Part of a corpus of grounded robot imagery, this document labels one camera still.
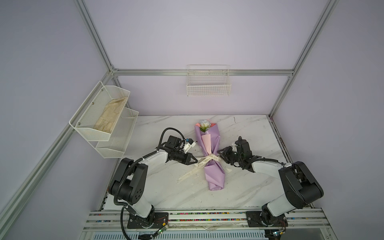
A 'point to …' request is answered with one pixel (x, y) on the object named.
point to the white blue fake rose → (204, 125)
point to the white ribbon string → (201, 163)
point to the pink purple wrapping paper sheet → (209, 141)
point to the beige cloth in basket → (105, 122)
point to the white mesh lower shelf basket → (115, 147)
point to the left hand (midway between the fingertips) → (195, 162)
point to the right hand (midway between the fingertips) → (216, 152)
